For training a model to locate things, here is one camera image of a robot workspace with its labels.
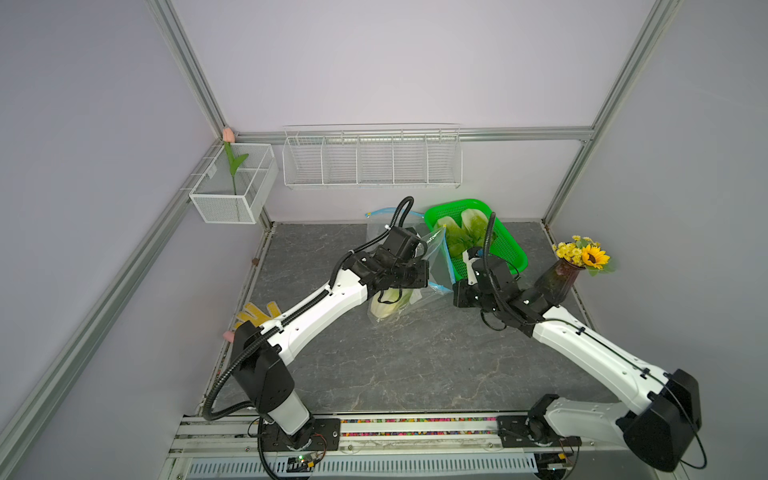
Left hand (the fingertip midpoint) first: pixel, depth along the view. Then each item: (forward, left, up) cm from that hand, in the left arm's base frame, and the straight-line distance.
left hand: (428, 277), depth 76 cm
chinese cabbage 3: (+31, -23, -14) cm, 41 cm away
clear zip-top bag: (+9, -3, +1) cm, 10 cm away
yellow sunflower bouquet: (+3, -43, +2) cm, 43 cm away
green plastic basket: (+26, -31, -18) cm, 45 cm away
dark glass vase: (+5, -43, -16) cm, 47 cm away
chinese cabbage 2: (+26, -17, -17) cm, 36 cm away
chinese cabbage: (-9, +11, +5) cm, 15 cm away
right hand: (0, -7, -4) cm, 8 cm away
